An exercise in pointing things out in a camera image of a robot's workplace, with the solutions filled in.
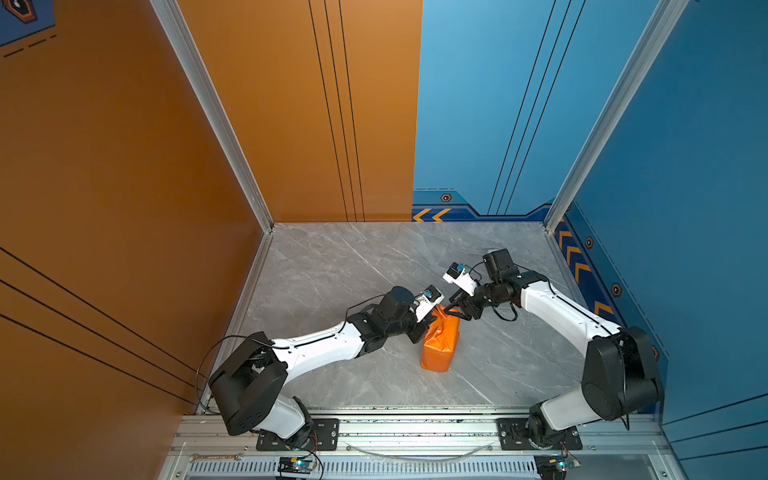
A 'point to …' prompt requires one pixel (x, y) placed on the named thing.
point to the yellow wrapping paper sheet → (441, 339)
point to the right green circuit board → (551, 467)
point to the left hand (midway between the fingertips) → (435, 311)
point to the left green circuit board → (294, 465)
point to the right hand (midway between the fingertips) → (452, 303)
